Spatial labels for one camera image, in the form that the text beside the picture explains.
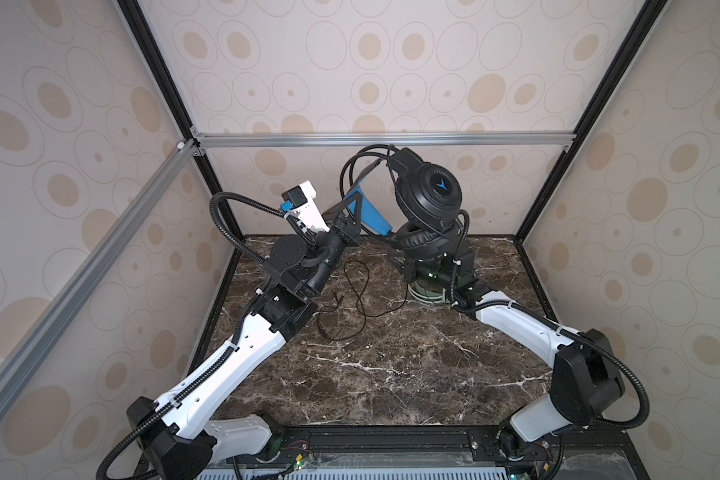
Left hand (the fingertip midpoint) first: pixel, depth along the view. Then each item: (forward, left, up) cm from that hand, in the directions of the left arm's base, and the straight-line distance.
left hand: (370, 193), depth 52 cm
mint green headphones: (+12, -16, -51) cm, 55 cm away
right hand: (+8, -5, -27) cm, 29 cm away
